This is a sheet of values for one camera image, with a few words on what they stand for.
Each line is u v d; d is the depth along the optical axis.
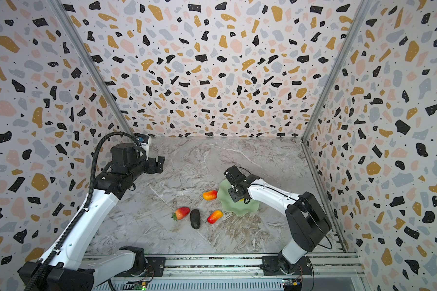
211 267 0.76
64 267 0.37
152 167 0.67
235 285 0.78
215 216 0.85
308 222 0.45
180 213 0.85
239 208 0.90
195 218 0.84
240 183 0.67
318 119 1.11
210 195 0.92
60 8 0.69
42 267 0.36
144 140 0.64
